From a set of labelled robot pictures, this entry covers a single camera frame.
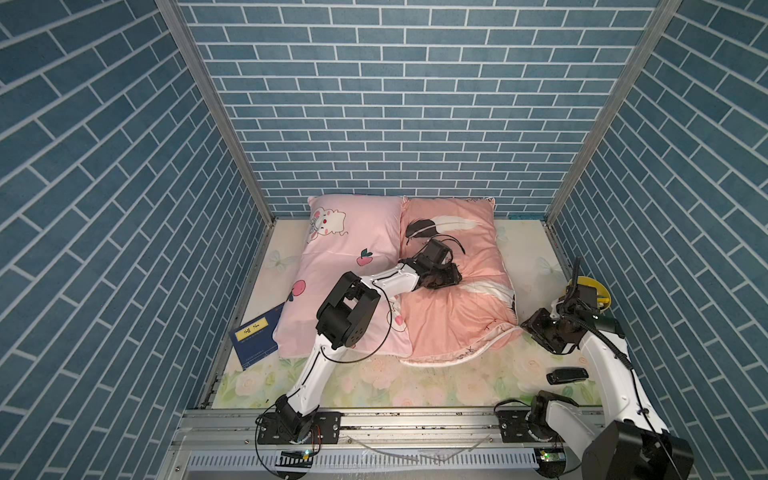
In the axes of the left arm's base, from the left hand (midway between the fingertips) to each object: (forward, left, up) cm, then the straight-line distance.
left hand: (463, 280), depth 96 cm
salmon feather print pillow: (-12, -3, 0) cm, 12 cm away
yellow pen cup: (-10, -37, +8) cm, 39 cm away
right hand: (-18, -15, +4) cm, 24 cm away
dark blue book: (-18, +64, -5) cm, 67 cm away
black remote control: (-29, -24, 0) cm, 37 cm away
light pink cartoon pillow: (+15, +35, +5) cm, 39 cm away
